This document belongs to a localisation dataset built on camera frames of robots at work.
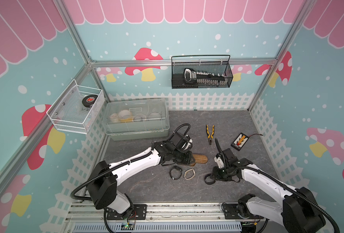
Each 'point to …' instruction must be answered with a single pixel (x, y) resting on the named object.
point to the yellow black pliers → (210, 136)
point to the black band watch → (209, 183)
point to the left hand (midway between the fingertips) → (192, 163)
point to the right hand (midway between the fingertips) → (212, 176)
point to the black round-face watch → (175, 167)
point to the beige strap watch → (184, 176)
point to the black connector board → (240, 141)
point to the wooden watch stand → (199, 158)
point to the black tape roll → (89, 100)
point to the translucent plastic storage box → (135, 119)
